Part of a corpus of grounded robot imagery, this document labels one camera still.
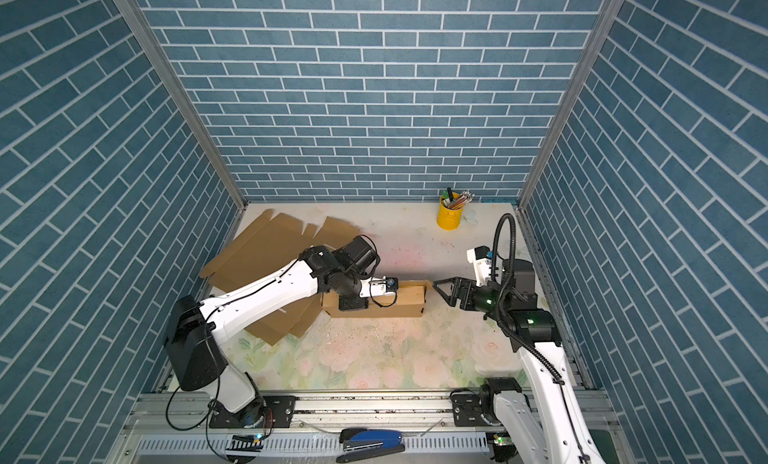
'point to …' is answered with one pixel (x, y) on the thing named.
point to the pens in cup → (456, 202)
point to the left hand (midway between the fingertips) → (365, 294)
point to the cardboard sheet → (273, 243)
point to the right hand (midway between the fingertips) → (441, 283)
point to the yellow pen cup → (447, 218)
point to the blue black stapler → (363, 443)
